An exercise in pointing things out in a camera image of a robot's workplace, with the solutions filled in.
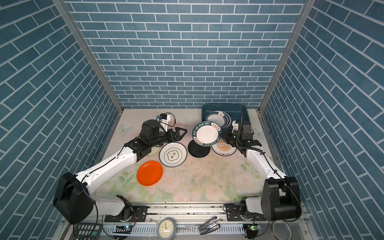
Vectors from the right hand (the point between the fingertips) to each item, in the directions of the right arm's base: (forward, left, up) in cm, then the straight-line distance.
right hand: (218, 131), depth 85 cm
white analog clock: (-47, +22, -14) cm, 54 cm away
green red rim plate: (+25, -3, -15) cm, 29 cm away
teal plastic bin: (+32, -17, -16) cm, 40 cm away
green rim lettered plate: (+1, +7, -4) cm, 8 cm away
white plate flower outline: (-8, +28, -17) cm, 34 cm away
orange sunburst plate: (0, -5, -18) cm, 19 cm away
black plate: (-3, +13, -19) cm, 23 cm away
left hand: (-7, +20, +6) cm, 21 cm away
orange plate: (-21, +39, -17) cm, 47 cm away
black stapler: (-44, +3, -16) cm, 47 cm away
